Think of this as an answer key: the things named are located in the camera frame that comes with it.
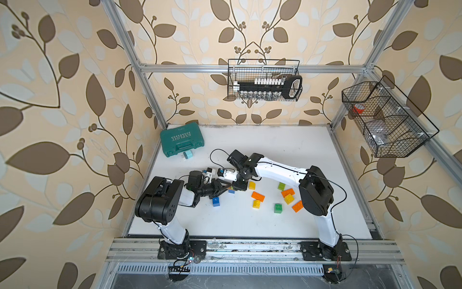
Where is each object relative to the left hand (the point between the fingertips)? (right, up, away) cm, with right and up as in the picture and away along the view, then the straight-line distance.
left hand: (226, 184), depth 89 cm
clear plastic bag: (+65, +26, -15) cm, 71 cm away
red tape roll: (+65, +38, -2) cm, 75 cm away
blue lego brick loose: (-5, -7, -4) cm, 9 cm away
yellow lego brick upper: (+13, -1, +3) cm, 13 cm away
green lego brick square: (+24, -10, -6) cm, 27 cm away
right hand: (+5, 0, +1) cm, 5 cm away
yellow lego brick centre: (+15, -9, -3) cm, 17 cm away
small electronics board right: (+45, -32, -16) cm, 57 cm away
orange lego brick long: (+16, -6, 0) cm, 17 cm away
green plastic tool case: (-29, +23, +20) cm, 42 cm away
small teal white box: (-24, +14, +16) cm, 32 cm away
